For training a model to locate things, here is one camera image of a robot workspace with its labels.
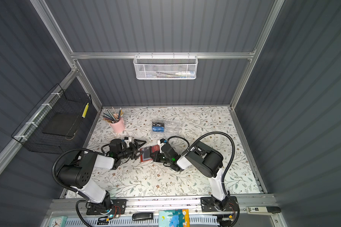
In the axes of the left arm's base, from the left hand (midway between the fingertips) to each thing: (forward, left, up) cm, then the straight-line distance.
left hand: (146, 147), depth 89 cm
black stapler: (-36, -1, -3) cm, 36 cm away
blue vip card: (+16, -6, -1) cm, 17 cm away
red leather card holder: (-3, +1, -5) cm, 6 cm away
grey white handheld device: (-34, -62, -2) cm, 71 cm away
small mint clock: (-38, +39, -4) cm, 55 cm away
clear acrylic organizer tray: (+20, -15, -5) cm, 26 cm away
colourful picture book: (-37, -17, -5) cm, 41 cm away
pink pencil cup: (+17, +22, +1) cm, 28 cm away
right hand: (-4, -2, -4) cm, 6 cm away
